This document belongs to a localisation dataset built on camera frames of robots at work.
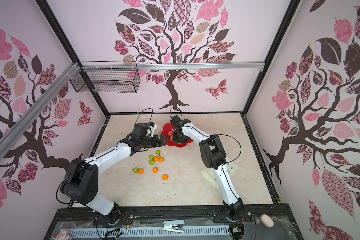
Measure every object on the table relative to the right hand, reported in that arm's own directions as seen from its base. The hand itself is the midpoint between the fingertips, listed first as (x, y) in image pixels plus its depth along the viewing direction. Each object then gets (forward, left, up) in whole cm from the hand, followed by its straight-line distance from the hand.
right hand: (178, 139), depth 102 cm
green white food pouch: (-24, -18, -1) cm, 30 cm away
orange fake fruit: (-26, +8, -1) cm, 28 cm away
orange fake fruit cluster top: (-15, +11, 0) cm, 19 cm away
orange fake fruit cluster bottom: (-22, +14, -1) cm, 26 cm away
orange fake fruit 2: (-23, +22, 0) cm, 32 cm away
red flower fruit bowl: (+11, +7, +2) cm, 13 cm away
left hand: (-9, +8, +10) cm, 16 cm away
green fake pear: (-10, +13, 0) cm, 16 cm away
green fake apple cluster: (-15, +17, 0) cm, 23 cm away
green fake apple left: (-22, +26, 0) cm, 34 cm away
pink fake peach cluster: (-5, +4, +8) cm, 10 cm away
